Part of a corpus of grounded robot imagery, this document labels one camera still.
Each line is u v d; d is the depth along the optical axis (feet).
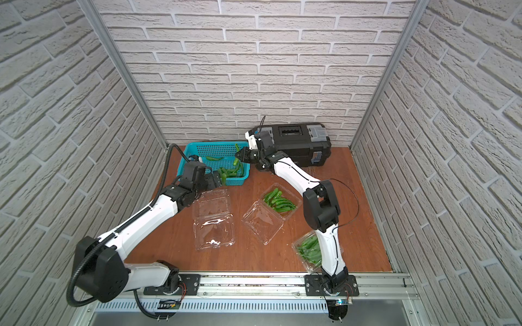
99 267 1.30
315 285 2.41
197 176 2.08
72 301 1.22
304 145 3.22
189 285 2.40
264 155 2.38
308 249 2.60
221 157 3.73
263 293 2.38
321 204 1.77
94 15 2.33
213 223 2.87
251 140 2.72
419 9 2.27
